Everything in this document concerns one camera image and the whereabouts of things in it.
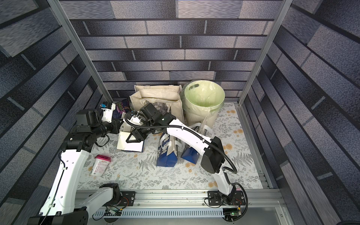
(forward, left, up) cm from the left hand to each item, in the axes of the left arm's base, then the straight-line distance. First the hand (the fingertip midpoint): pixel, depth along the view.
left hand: (122, 118), depth 70 cm
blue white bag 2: (-11, -24, -12) cm, 29 cm away
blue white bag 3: (-9, -35, -20) cm, 41 cm away
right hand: (-8, -4, -6) cm, 11 cm away
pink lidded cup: (-15, +16, -24) cm, 33 cm away
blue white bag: (-4, -1, -4) cm, 6 cm away
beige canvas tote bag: (+22, -20, -7) cm, 31 cm away
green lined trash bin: (+29, -46, -15) cm, 56 cm away
